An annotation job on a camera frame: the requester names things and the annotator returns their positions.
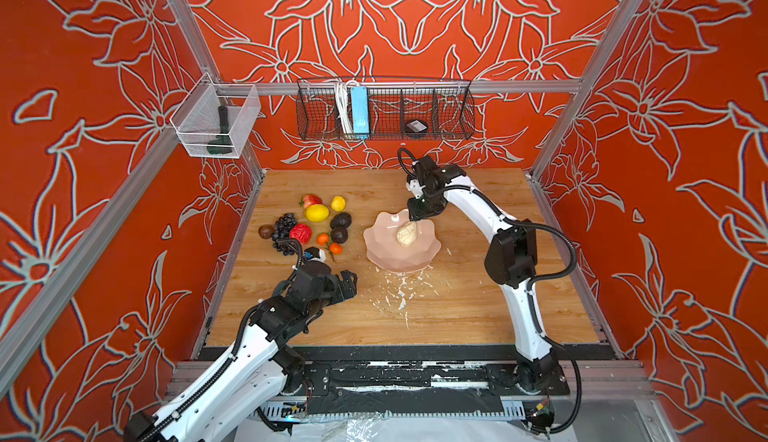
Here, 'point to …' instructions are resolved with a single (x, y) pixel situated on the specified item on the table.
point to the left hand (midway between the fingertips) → (344, 279)
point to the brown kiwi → (265, 231)
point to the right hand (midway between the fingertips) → (412, 212)
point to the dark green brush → (223, 127)
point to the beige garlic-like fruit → (406, 233)
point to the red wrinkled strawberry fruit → (301, 232)
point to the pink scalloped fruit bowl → (397, 244)
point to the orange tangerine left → (322, 238)
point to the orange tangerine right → (335, 248)
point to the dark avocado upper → (341, 220)
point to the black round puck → (415, 126)
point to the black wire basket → (447, 106)
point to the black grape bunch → (282, 231)
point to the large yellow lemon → (316, 213)
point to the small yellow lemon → (338, 203)
